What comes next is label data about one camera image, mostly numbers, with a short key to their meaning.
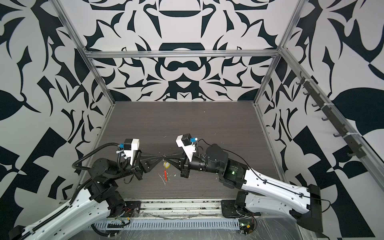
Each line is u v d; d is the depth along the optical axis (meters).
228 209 0.74
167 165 0.58
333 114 0.55
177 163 0.56
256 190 0.47
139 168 0.51
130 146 0.50
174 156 0.54
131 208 0.73
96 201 0.52
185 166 0.49
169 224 0.65
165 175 0.57
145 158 0.53
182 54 0.92
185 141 0.48
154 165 0.56
